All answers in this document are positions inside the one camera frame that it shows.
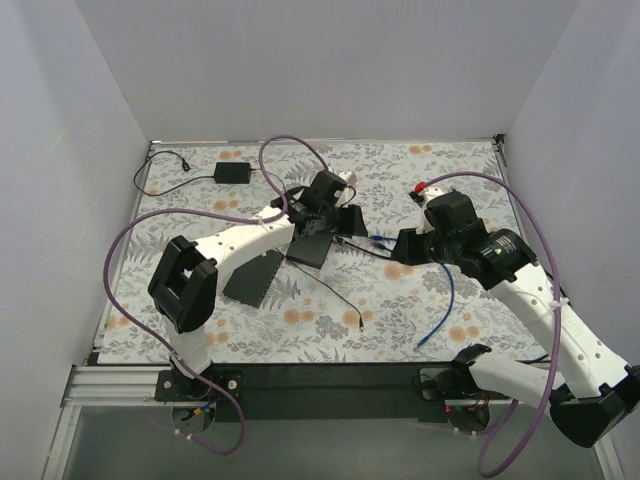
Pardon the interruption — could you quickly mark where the black ethernet cable teal plug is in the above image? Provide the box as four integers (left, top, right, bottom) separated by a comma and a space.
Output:
333, 235, 401, 261

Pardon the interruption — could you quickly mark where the black network switch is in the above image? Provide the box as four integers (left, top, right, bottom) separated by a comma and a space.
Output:
286, 234, 333, 269
223, 250, 284, 308

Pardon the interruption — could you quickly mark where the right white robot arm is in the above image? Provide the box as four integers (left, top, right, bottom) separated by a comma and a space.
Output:
392, 187, 639, 448

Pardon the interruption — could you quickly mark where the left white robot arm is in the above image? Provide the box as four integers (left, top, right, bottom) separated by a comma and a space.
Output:
148, 170, 368, 379

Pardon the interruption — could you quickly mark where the floral patterned table mat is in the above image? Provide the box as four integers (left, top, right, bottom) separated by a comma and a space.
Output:
97, 141, 543, 365

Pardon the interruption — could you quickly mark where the black power adapter brick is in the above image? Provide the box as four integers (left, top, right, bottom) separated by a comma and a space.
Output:
213, 162, 252, 185

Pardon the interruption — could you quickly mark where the blue ethernet cable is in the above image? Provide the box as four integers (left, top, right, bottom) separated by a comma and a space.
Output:
369, 233, 456, 351

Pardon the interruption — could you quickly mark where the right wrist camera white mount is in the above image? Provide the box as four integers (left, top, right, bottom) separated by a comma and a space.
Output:
409, 182, 445, 207

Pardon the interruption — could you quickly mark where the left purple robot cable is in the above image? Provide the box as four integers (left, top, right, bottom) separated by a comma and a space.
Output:
103, 134, 331, 456

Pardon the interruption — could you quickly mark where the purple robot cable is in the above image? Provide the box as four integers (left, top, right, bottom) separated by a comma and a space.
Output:
103, 134, 331, 456
419, 172, 569, 479

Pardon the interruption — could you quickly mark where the thin black adapter cable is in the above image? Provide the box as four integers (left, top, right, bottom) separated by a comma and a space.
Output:
249, 168, 366, 334

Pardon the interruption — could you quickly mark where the thin black power input cord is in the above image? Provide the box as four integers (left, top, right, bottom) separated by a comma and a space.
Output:
132, 151, 217, 198

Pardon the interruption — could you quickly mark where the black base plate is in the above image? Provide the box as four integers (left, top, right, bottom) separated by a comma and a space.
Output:
154, 362, 497, 423

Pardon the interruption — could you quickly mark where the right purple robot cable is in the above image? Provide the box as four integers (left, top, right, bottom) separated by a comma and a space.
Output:
419, 172, 569, 479

